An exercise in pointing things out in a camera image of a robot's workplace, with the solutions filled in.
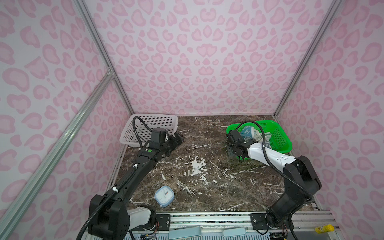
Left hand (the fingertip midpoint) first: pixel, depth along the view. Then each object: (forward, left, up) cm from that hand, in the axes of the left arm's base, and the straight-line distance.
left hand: (181, 138), depth 81 cm
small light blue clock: (-25, +9, -17) cm, 31 cm away
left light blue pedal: (-40, -2, -19) cm, 45 cm away
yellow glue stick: (-41, -63, -11) cm, 76 cm away
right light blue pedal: (-41, -24, -18) cm, 51 cm away
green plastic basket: (+9, -64, -17) cm, 67 cm away
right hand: (+1, -30, -13) cm, 33 cm away
